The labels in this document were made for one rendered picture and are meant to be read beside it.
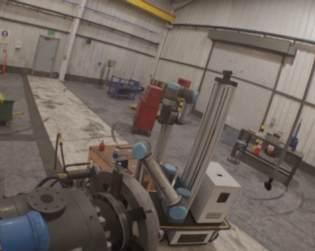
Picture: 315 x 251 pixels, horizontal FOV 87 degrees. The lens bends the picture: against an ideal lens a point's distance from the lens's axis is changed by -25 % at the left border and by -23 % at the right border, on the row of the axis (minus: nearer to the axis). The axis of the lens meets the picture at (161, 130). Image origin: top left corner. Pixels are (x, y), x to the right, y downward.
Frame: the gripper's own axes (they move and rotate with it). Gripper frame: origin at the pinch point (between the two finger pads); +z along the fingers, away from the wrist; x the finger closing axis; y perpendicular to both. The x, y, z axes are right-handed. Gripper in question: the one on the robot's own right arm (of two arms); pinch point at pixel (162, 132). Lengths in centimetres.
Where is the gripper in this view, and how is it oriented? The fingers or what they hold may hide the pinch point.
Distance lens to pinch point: 156.5
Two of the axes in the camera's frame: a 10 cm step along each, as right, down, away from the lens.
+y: -7.0, -3.9, 6.0
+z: -2.9, 9.2, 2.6
